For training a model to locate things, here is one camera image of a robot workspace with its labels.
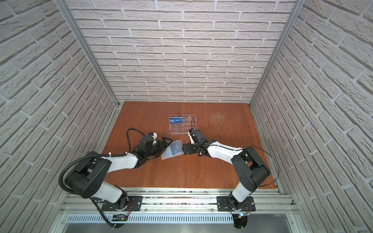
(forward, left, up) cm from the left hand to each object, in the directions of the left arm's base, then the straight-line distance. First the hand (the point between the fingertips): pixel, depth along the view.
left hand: (173, 142), depth 89 cm
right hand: (-1, -12, -4) cm, 12 cm away
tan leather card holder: (-2, -1, -6) cm, 6 cm away
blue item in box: (+18, -1, 0) cm, 18 cm away
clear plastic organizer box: (+16, -5, -2) cm, 17 cm away
